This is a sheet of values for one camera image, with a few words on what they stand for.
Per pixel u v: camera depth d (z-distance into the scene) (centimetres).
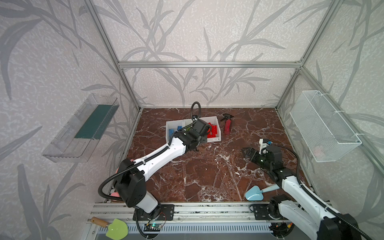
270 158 66
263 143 77
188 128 63
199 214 74
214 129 102
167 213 73
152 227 71
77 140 65
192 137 59
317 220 42
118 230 70
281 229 72
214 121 106
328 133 63
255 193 79
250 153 75
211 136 103
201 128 62
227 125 105
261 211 74
